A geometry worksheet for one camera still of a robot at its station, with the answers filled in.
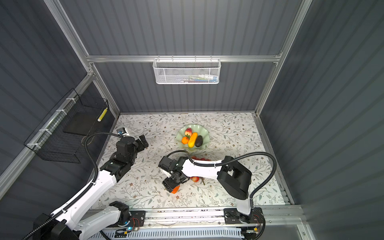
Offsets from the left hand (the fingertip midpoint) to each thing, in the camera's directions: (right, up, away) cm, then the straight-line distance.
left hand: (136, 138), depth 79 cm
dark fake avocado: (+34, -3, +19) cm, 39 cm away
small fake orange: (+25, -3, +20) cm, 32 cm away
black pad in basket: (-28, +8, -3) cm, 29 cm away
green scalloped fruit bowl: (+35, +4, +25) cm, 43 cm away
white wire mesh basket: (+25, +48, +33) cm, 63 cm away
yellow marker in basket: (-20, +13, +2) cm, 24 cm away
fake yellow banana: (+30, -2, +21) cm, 37 cm away
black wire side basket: (-33, +1, -9) cm, 34 cm away
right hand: (+19, -27, +2) cm, 33 cm away
